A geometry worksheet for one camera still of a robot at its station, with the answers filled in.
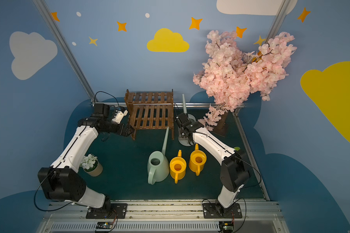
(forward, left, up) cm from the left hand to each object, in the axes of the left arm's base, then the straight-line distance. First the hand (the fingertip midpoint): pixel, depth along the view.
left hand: (126, 126), depth 83 cm
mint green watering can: (-21, -21, -6) cm, 30 cm away
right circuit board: (-45, -56, -22) cm, 75 cm away
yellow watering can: (-19, -31, -14) cm, 39 cm away
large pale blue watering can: (+3, -35, -18) cm, 40 cm away
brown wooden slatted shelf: (+20, -10, -7) cm, 24 cm away
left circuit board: (-46, +6, -22) cm, 52 cm away
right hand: (+1, -37, -6) cm, 37 cm away
